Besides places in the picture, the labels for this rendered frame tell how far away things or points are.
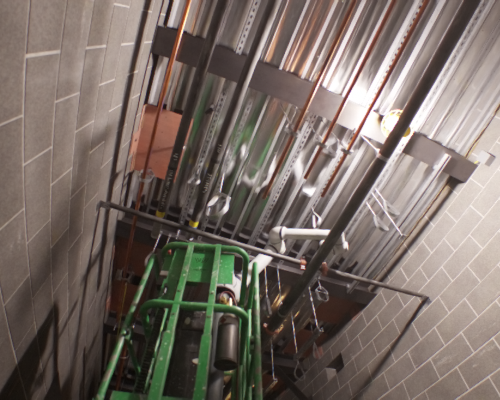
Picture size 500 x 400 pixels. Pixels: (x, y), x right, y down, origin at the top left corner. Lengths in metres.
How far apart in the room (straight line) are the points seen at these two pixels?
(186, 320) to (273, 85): 1.76
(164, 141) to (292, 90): 1.23
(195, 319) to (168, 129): 1.74
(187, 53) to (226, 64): 0.30
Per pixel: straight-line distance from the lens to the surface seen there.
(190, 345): 1.54
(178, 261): 1.84
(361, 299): 3.91
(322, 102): 2.49
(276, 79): 2.40
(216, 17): 2.04
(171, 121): 2.75
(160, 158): 2.89
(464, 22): 2.12
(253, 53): 2.03
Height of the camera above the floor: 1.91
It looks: 60 degrees up
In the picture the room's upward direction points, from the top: straight up
